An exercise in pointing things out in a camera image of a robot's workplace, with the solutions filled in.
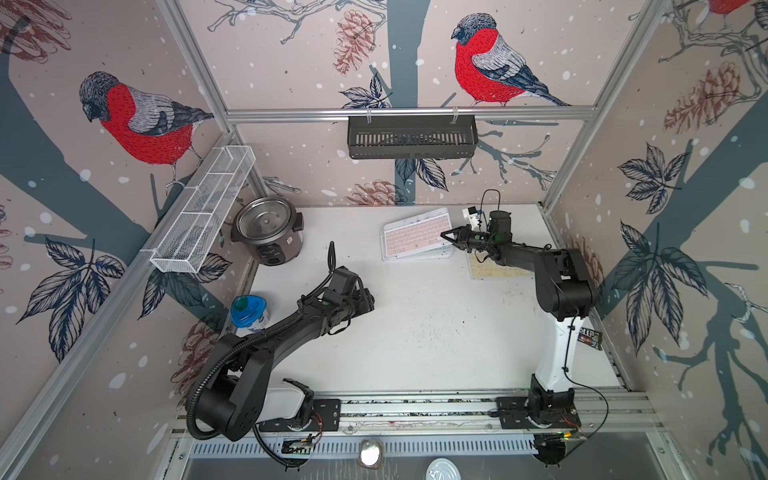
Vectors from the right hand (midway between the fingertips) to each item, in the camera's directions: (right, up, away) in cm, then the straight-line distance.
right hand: (445, 233), depth 98 cm
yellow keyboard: (+16, -13, +3) cm, 21 cm away
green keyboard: (-3, -7, +1) cm, 7 cm away
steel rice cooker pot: (-63, +2, +10) cm, 63 cm away
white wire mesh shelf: (-69, -2, -27) cm, 74 cm away
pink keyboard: (-9, 0, +3) cm, 10 cm away
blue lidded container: (-58, -22, -15) cm, 64 cm away
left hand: (-24, -19, -9) cm, 32 cm away
